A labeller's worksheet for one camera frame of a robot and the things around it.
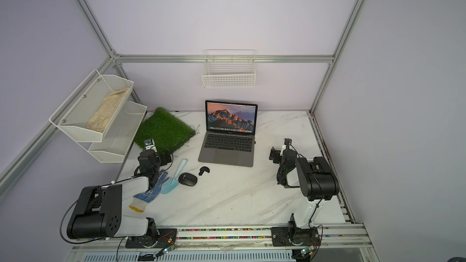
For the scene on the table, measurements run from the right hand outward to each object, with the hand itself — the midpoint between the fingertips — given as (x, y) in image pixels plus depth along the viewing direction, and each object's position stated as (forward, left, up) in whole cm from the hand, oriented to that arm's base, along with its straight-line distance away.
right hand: (283, 150), depth 99 cm
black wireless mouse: (-16, +51, +1) cm, 53 cm away
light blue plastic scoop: (-18, +58, 0) cm, 61 cm away
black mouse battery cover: (-10, +44, 0) cm, 45 cm away
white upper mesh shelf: (+2, +89, +32) cm, 94 cm away
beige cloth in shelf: (0, +84, +30) cm, 89 cm away
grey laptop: (+10, +30, -1) cm, 32 cm away
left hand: (-3, +67, +5) cm, 67 cm away
